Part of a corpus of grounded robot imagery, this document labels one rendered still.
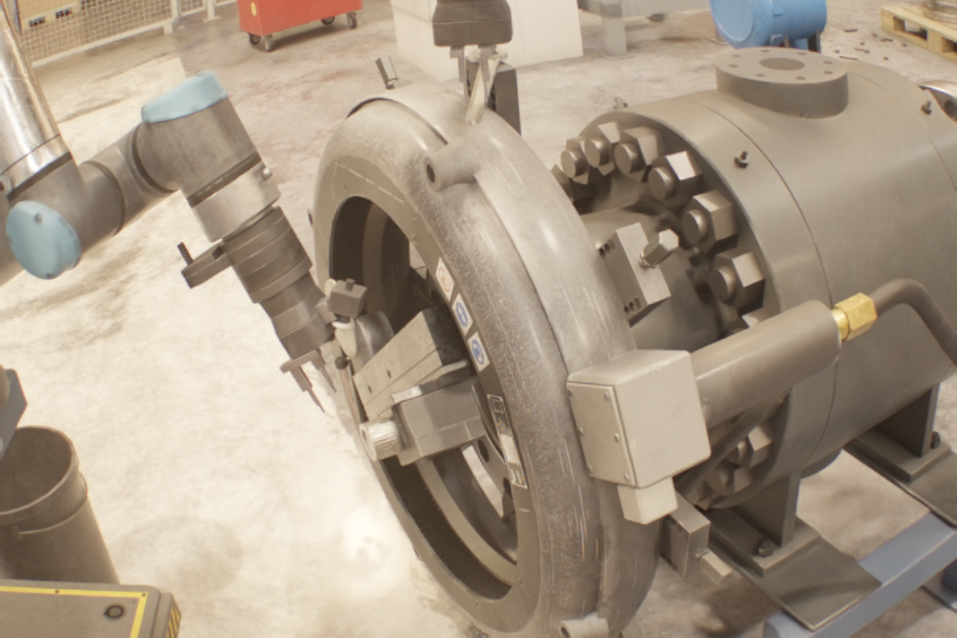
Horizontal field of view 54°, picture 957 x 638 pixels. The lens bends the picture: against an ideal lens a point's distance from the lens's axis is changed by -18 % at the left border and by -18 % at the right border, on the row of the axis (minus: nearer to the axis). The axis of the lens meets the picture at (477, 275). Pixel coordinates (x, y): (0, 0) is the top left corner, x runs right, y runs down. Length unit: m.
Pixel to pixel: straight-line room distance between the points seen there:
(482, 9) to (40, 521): 1.20
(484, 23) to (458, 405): 0.40
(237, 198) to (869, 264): 0.78
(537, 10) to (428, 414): 4.19
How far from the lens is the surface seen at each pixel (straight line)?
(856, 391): 1.42
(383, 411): 1.20
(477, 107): 1.06
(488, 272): 1.05
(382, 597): 1.99
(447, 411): 1.16
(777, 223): 1.30
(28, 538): 1.86
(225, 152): 1.06
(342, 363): 1.52
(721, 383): 1.00
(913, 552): 1.63
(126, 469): 2.54
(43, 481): 2.12
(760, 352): 1.03
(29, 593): 1.69
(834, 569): 1.57
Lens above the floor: 1.31
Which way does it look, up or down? 25 degrees down
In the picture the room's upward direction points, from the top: 7 degrees counter-clockwise
